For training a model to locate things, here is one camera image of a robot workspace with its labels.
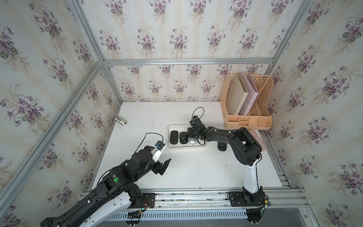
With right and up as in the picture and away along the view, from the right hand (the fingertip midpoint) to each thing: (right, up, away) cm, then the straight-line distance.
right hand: (191, 132), depth 100 cm
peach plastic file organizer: (+48, +10, -1) cm, 49 cm away
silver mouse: (+1, -5, -7) cm, 9 cm away
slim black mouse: (-12, -3, -5) cm, 14 cm away
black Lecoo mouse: (-6, -4, -5) cm, 8 cm away
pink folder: (+37, +26, -15) cm, 48 cm away
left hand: (-15, -8, -31) cm, 36 cm away
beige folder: (+33, +26, -1) cm, 42 cm away
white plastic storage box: (-7, +3, 0) cm, 7 cm away
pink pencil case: (+47, -5, -4) cm, 47 cm away
